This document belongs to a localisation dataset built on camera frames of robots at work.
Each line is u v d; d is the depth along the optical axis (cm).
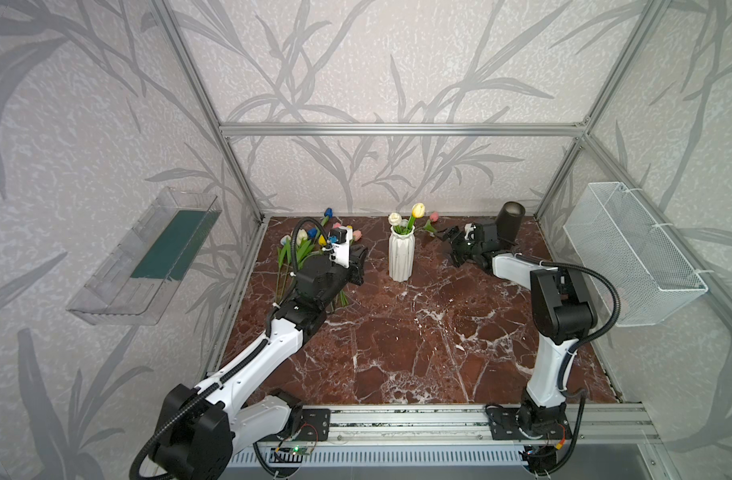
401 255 90
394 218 77
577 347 55
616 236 68
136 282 64
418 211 79
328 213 119
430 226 114
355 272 67
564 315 53
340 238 63
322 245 63
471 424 76
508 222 98
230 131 93
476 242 83
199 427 39
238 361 46
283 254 107
